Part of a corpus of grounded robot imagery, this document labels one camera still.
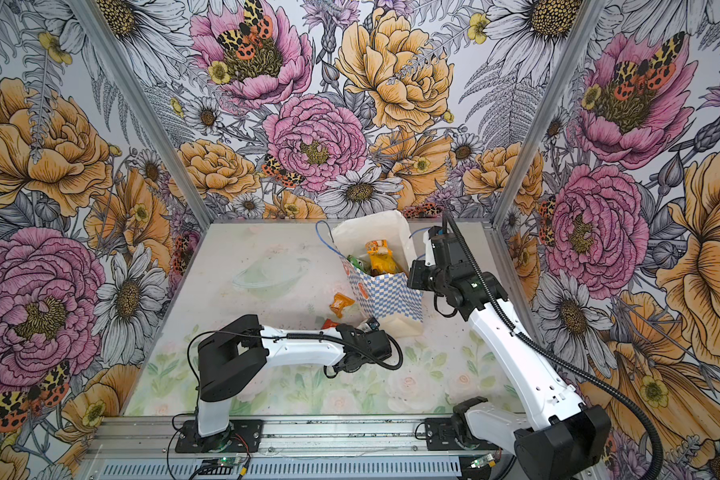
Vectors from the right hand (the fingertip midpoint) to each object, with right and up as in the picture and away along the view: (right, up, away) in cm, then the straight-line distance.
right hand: (411, 280), depth 76 cm
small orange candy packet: (-20, -9, +21) cm, 30 cm away
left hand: (-20, -20, +11) cm, 31 cm away
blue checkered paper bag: (-6, -5, +3) cm, 8 cm away
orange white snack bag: (-8, +8, +18) cm, 21 cm away
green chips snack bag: (-12, +3, +24) cm, 27 cm away
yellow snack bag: (-6, +3, +12) cm, 14 cm away
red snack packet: (-23, -15, +18) cm, 32 cm away
